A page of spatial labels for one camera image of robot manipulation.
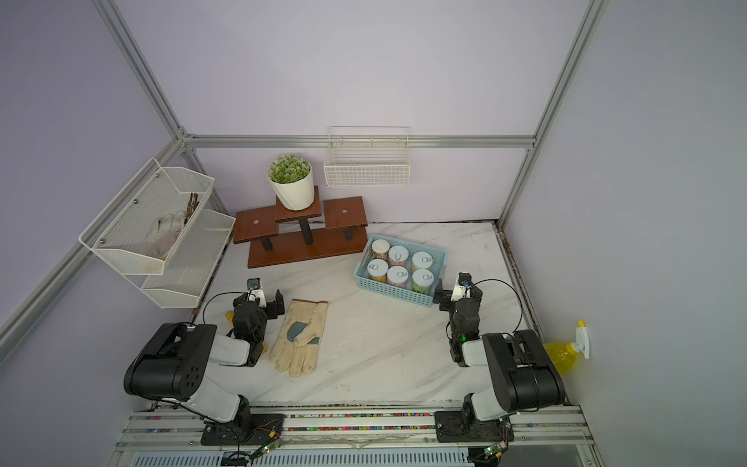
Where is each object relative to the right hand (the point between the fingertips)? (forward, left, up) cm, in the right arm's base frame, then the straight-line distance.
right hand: (456, 284), depth 92 cm
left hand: (0, +63, -3) cm, 63 cm away
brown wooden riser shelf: (+18, +60, +6) cm, 63 cm away
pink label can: (+6, +19, -3) cm, 20 cm away
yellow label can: (+13, +10, -3) cm, 16 cm away
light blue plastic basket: (+13, +3, -8) cm, 16 cm away
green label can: (+5, +10, -4) cm, 12 cm away
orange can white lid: (+15, +18, -3) cm, 24 cm away
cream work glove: (-16, +50, -7) cm, 53 cm away
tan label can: (+9, +25, -4) cm, 27 cm away
